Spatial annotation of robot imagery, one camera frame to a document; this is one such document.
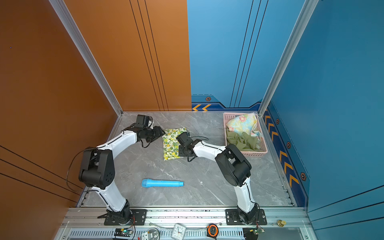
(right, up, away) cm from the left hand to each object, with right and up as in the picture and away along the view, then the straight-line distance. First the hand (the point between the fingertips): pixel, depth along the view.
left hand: (163, 132), depth 95 cm
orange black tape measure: (+29, -43, -28) cm, 59 cm away
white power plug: (0, -42, -33) cm, 53 cm away
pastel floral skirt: (+57, +6, +11) cm, 58 cm away
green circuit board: (-14, -46, -24) cm, 54 cm away
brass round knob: (+62, -42, -25) cm, 78 cm away
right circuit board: (+48, -47, -25) cm, 71 cm away
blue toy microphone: (-4, -27, -14) cm, 31 cm away
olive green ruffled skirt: (+51, -5, -4) cm, 51 cm away
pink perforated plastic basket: (+45, +11, +16) cm, 49 cm away
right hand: (+12, -12, 0) cm, 17 cm away
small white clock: (+13, -44, -27) cm, 53 cm away
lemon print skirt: (+4, -8, +4) cm, 10 cm away
